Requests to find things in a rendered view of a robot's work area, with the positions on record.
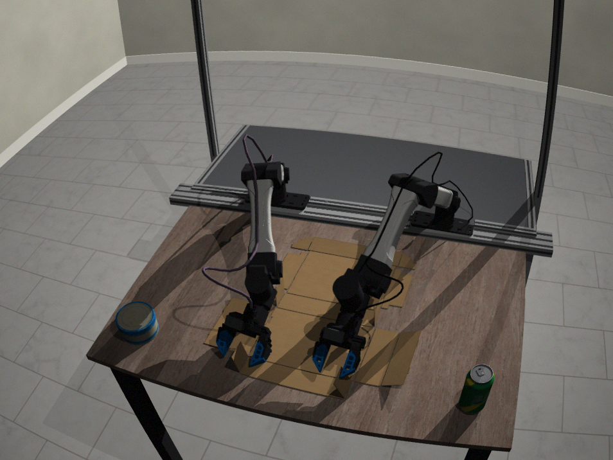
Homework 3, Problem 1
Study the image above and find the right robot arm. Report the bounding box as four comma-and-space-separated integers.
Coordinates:
224, 161, 310, 331

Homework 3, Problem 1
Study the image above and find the green drink can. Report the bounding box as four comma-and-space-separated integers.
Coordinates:
459, 364, 494, 414

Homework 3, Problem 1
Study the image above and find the round tin with blue bands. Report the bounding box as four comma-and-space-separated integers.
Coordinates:
116, 301, 159, 345

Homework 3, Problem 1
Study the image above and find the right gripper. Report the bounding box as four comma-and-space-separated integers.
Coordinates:
216, 305, 272, 367

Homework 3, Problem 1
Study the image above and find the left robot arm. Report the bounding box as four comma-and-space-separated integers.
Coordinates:
323, 173, 474, 343

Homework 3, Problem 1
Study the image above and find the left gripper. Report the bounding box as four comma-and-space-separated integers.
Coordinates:
312, 312, 366, 378

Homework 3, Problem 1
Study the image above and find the grey aluminium crossbar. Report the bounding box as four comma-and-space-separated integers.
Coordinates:
169, 183, 553, 258

